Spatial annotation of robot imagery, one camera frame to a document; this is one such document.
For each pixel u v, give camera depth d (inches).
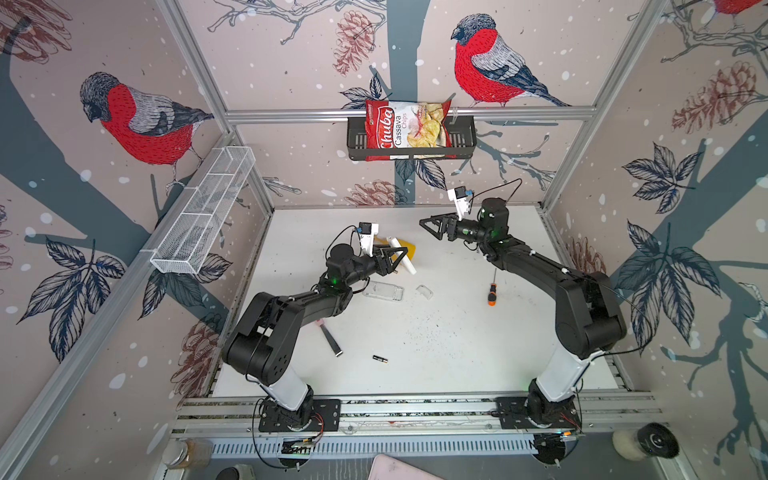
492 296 37.3
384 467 25.7
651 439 24.1
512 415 28.6
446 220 29.5
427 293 37.6
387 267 29.9
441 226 29.9
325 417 28.8
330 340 33.8
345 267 27.1
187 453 24.2
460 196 30.5
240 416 29.5
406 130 34.5
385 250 29.4
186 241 28.1
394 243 31.3
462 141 37.2
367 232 30.0
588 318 19.0
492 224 27.4
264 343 17.9
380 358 32.7
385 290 37.4
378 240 30.1
